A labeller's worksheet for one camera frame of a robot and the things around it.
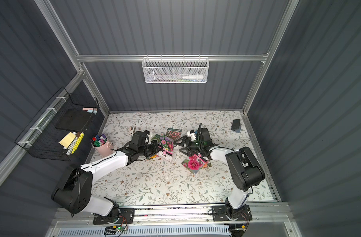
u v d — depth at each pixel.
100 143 0.89
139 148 0.69
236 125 1.08
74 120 0.77
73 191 0.43
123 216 0.73
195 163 0.91
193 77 0.94
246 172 0.48
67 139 0.69
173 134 1.06
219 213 0.73
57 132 0.73
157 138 1.04
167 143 0.92
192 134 0.87
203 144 0.74
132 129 1.07
